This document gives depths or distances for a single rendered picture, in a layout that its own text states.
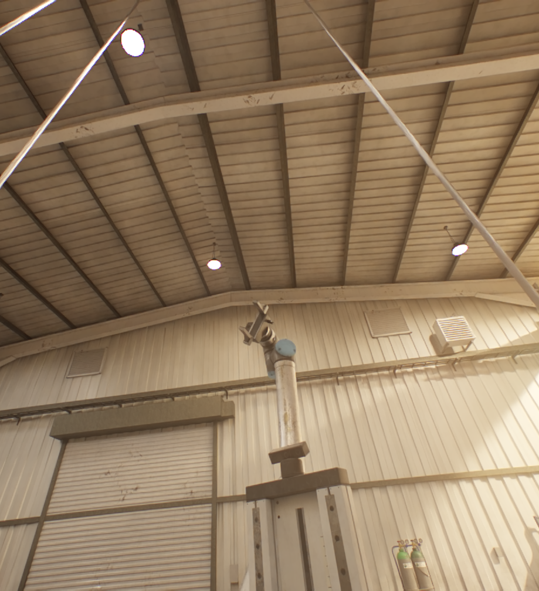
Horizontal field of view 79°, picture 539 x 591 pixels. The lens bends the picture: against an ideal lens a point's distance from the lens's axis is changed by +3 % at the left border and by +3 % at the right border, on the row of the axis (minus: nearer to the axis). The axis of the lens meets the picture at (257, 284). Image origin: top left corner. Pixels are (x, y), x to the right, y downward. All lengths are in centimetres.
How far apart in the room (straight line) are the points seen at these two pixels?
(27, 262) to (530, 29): 1165
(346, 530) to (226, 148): 732
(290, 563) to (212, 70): 696
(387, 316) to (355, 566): 949
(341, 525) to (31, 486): 1031
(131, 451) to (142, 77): 842
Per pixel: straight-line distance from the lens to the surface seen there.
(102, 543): 966
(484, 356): 1023
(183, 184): 841
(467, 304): 1133
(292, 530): 119
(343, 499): 106
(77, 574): 988
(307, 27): 698
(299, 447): 113
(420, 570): 813
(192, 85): 712
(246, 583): 136
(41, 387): 1214
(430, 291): 1100
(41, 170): 869
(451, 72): 687
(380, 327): 1011
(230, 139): 769
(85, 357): 1174
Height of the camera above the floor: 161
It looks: 40 degrees up
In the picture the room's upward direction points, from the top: 5 degrees counter-clockwise
